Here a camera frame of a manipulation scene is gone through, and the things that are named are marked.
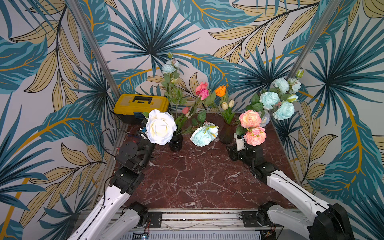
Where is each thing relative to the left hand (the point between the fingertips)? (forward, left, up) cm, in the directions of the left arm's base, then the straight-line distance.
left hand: (159, 120), depth 60 cm
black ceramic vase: (+9, -4, -31) cm, 33 cm away
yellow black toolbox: (+32, +27, -25) cm, 48 cm away
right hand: (+4, -35, -25) cm, 43 cm away
